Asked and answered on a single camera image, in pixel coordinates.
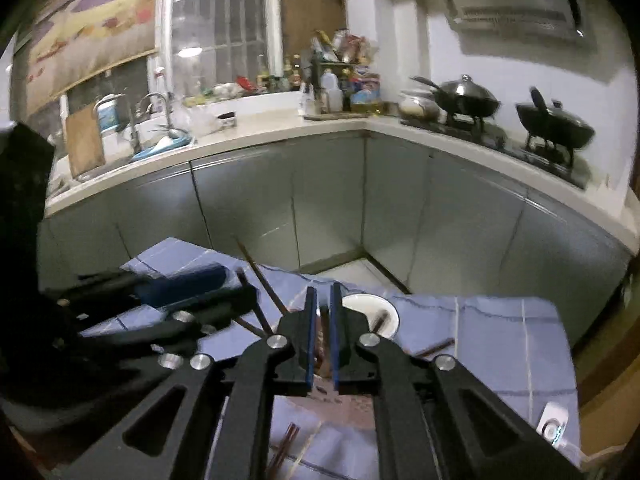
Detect printed window blind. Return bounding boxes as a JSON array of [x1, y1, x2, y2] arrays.
[[22, 0, 162, 117]]

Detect white plastic jug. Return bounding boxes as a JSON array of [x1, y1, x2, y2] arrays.
[[319, 69, 344, 112]]

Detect pot with glass lid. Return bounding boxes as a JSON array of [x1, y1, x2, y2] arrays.
[[398, 88, 442, 122]]

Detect cooking oil bottle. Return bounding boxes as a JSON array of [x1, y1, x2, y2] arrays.
[[349, 65, 384, 114]]

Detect white kitchen countertop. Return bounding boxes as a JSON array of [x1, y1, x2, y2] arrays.
[[45, 104, 640, 257]]

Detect black wok with dark lid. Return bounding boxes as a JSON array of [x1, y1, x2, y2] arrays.
[[515, 85, 597, 151]]

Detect range hood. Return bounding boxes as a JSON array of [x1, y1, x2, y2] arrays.
[[424, 0, 587, 45]]

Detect white bowl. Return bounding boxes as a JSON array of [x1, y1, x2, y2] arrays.
[[341, 293, 401, 339]]

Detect cluttered spice rack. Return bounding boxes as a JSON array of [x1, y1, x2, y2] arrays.
[[309, 29, 377, 111]]

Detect barred window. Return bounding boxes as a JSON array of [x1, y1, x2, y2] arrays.
[[160, 0, 282, 97]]

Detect black wok with steel lid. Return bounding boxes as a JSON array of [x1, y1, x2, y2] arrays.
[[409, 74, 502, 121]]

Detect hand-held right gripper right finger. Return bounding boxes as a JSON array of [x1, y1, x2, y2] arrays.
[[329, 281, 584, 480]]

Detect white square device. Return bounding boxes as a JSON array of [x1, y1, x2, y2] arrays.
[[537, 402, 572, 449]]

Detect white and blue container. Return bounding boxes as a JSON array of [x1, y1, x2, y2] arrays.
[[94, 93, 127, 134]]

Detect grey kitchen cabinets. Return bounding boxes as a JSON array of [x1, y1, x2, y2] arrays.
[[37, 129, 634, 347]]

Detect wooden door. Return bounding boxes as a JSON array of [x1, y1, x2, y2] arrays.
[[572, 255, 640, 466]]

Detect steel faucet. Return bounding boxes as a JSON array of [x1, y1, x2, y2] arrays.
[[132, 92, 174, 154]]

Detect wooden cutting board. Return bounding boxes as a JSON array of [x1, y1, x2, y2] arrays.
[[63, 103, 107, 179]]

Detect brown board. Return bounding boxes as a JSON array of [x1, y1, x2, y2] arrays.
[[280, 0, 347, 61]]

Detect row of sauce bottles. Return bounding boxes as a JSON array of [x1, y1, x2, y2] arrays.
[[254, 54, 314, 92]]

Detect blue basin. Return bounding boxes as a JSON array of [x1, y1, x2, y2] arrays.
[[132, 129, 195, 162]]

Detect gas stove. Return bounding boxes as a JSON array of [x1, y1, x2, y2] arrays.
[[400, 110, 592, 192]]

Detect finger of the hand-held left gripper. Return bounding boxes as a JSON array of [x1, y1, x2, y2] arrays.
[[74, 264, 233, 312], [74, 286, 259, 362]]

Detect blue checkered tablecloth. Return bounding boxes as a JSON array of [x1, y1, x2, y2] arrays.
[[85, 237, 582, 480]]

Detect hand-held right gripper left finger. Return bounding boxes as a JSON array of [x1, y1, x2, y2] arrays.
[[55, 286, 319, 480]]

